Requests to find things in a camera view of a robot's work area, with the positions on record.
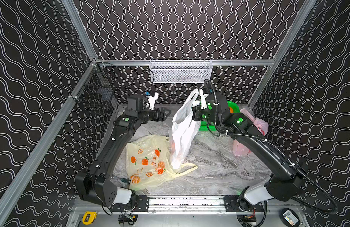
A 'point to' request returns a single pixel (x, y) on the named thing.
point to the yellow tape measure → (89, 217)
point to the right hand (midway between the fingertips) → (192, 107)
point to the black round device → (290, 217)
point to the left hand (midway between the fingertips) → (170, 110)
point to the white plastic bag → (184, 130)
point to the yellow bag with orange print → (148, 162)
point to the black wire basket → (99, 89)
